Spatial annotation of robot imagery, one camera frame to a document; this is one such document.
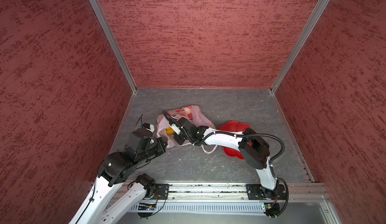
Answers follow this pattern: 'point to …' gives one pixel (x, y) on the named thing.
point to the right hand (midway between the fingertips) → (175, 136)
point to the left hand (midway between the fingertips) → (167, 147)
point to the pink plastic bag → (193, 114)
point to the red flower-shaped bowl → (233, 126)
